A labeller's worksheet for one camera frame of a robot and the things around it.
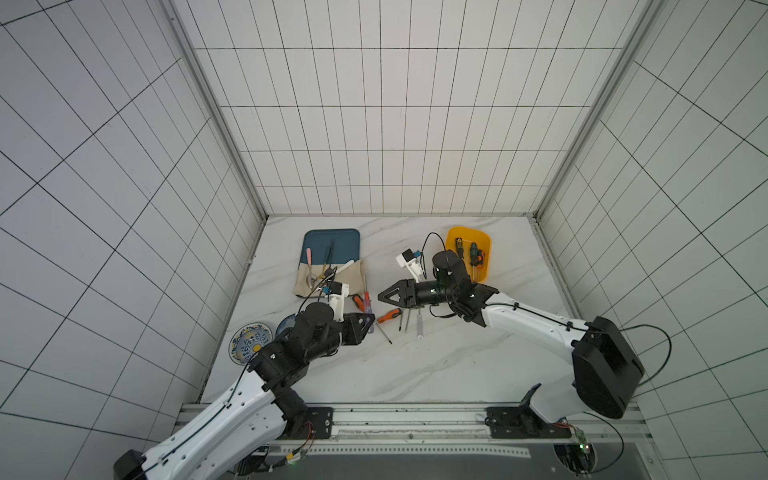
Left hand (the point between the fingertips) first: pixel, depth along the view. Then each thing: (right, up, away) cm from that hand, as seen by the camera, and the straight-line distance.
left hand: (368, 324), depth 73 cm
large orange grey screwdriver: (-4, 0, +22) cm, 22 cm away
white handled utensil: (-13, +9, +28) cm, 32 cm away
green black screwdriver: (+36, +14, +32) cm, 50 cm away
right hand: (+1, +5, -1) cm, 5 cm away
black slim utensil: (-15, +10, +28) cm, 33 cm away
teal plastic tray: (-11, +19, +37) cm, 43 cm away
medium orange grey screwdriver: (+6, -3, +18) cm, 19 cm away
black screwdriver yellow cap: (+11, -5, +18) cm, 21 cm away
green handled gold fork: (-17, +8, +28) cm, 34 cm away
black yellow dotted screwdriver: (+31, +18, +34) cm, 50 cm away
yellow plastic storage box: (+36, +23, +37) cm, 56 cm away
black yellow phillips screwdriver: (+9, -2, +20) cm, 22 cm away
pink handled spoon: (-22, +7, +28) cm, 36 cm away
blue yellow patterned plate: (-36, -8, +13) cm, 39 cm away
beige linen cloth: (-7, +9, +25) cm, 27 cm away
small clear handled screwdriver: (+15, -5, +17) cm, 23 cm away
